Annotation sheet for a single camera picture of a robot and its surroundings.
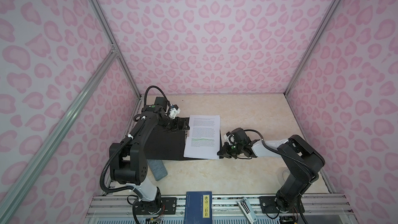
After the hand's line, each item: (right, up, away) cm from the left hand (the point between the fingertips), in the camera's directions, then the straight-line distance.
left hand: (182, 126), depth 85 cm
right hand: (+20, -15, +2) cm, 25 cm away
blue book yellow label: (+9, -36, -13) cm, 39 cm away
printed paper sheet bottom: (+11, -9, +11) cm, 18 cm away
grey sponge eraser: (-13, -22, -3) cm, 26 cm away
